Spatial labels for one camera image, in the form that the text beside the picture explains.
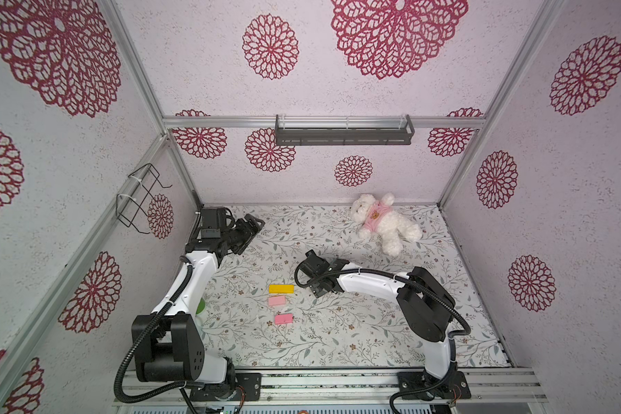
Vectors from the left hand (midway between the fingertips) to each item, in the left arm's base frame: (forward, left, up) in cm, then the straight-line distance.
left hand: (260, 230), depth 85 cm
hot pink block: (-22, -8, -20) cm, 31 cm away
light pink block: (-16, -5, -20) cm, 26 cm away
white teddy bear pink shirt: (+16, -45, -15) cm, 50 cm away
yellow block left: (-11, -6, -21) cm, 24 cm away
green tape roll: (-19, +20, -17) cm, 33 cm away
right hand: (-9, -21, -17) cm, 28 cm away
